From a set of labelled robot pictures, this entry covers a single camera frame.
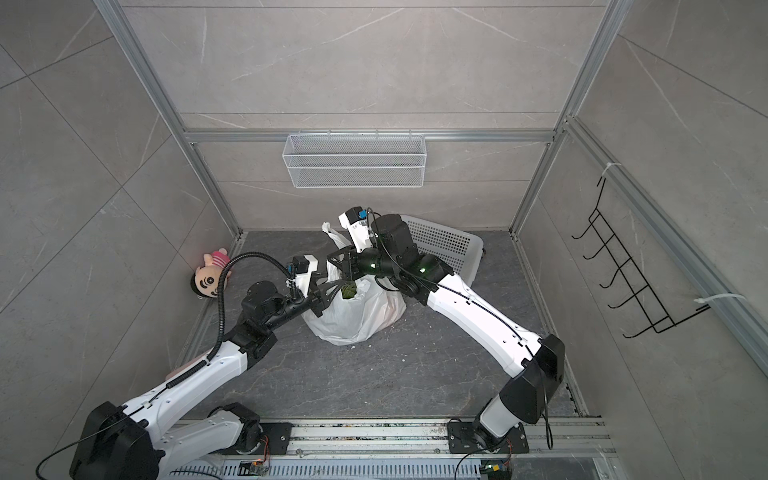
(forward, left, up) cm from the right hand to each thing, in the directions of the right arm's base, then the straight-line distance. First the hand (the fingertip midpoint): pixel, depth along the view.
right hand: (333, 258), depth 66 cm
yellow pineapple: (+2, -2, -16) cm, 16 cm away
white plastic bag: (-3, -4, -18) cm, 18 cm away
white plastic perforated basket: (+29, -40, -33) cm, 60 cm away
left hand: (+1, -1, -7) cm, 7 cm away
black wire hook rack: (0, -68, -3) cm, 68 cm away
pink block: (-15, +50, -33) cm, 62 cm away
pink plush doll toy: (+14, +48, -26) cm, 56 cm away
